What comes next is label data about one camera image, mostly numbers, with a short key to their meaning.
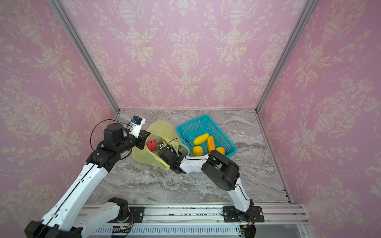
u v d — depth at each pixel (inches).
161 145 31.5
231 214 29.0
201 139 39.3
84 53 33.9
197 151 35.9
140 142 25.5
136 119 24.1
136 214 29.5
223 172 20.5
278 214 30.1
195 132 41.8
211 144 37.9
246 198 23.5
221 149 36.4
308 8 27.1
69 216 15.6
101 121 22.9
